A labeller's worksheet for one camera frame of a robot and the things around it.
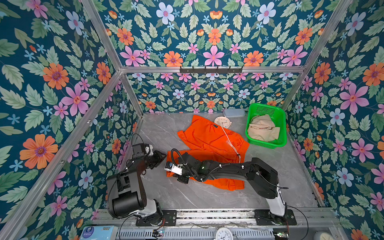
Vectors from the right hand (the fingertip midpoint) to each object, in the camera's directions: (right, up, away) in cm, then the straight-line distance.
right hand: (173, 171), depth 81 cm
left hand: (-6, +9, +9) cm, 14 cm away
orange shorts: (+23, +12, +21) cm, 33 cm away
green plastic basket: (+75, +34, +33) cm, 89 cm away
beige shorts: (+54, +23, +11) cm, 60 cm away
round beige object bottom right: (+71, -25, -15) cm, 77 cm away
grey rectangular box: (+42, +34, +34) cm, 64 cm away
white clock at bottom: (+26, -24, -14) cm, 38 cm away
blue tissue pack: (-30, -23, -15) cm, 41 cm away
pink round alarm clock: (+32, +28, +30) cm, 52 cm away
